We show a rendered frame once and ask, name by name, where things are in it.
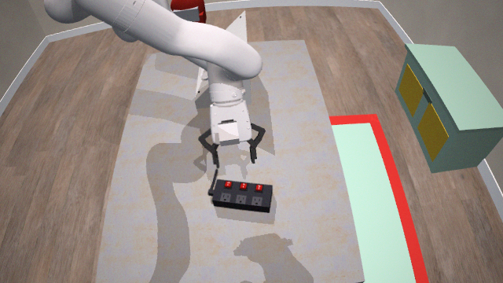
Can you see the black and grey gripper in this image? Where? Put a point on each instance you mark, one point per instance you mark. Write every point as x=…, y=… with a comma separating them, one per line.
x=238, y=111

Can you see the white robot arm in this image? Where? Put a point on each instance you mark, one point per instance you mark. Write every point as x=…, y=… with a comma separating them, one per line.
x=157, y=26

